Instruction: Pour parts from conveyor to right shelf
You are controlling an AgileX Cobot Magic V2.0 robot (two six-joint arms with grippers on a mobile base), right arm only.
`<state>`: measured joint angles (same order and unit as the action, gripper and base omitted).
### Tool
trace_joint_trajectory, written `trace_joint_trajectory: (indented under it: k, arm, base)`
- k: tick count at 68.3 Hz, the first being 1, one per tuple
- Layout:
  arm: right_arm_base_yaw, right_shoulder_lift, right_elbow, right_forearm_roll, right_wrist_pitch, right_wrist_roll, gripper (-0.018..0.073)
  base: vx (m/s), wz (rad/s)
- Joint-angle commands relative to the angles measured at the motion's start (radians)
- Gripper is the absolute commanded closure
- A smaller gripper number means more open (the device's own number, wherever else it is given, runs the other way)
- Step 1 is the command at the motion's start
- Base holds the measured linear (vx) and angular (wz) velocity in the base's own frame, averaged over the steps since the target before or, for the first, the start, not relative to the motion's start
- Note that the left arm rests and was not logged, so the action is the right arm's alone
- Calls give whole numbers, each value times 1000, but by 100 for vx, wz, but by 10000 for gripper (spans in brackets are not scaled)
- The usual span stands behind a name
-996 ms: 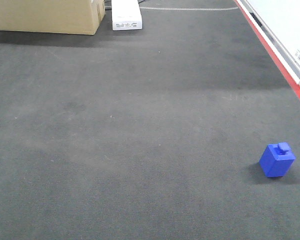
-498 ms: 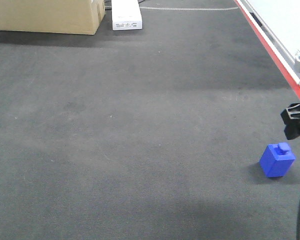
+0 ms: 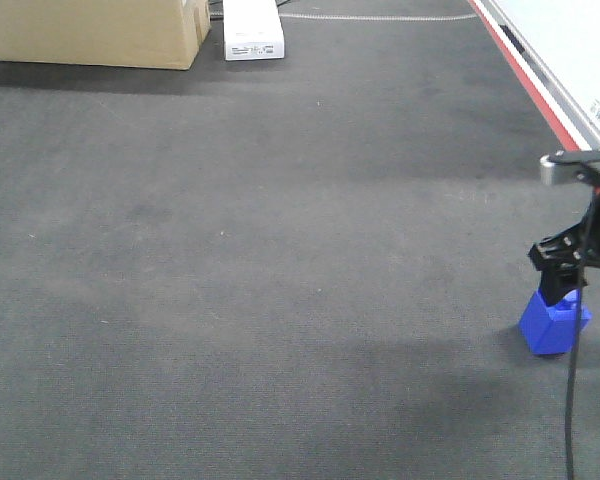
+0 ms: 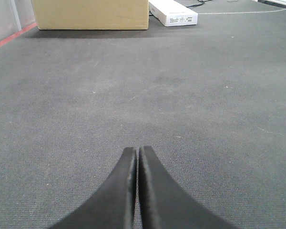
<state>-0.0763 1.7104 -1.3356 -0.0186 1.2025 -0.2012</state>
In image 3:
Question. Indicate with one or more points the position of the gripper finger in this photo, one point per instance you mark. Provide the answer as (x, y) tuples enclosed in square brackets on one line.
[(555, 285)]

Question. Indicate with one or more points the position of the blue plastic box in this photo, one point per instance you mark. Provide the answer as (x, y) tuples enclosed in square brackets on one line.
[(550, 330)]

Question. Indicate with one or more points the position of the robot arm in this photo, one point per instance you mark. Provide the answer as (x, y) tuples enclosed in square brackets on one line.
[(555, 172)]

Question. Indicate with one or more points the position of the conveyor with dark grey belt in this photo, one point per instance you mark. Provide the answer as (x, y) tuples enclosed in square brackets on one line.
[(255, 250)]

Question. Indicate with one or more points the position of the white framed partition panel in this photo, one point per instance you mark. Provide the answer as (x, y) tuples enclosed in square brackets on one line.
[(565, 45)]

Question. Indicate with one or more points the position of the white flat long box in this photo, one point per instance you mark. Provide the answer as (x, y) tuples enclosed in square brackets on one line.
[(254, 30)]

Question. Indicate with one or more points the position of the large brown cardboard box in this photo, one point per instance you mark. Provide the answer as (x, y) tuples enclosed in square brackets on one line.
[(90, 30)]

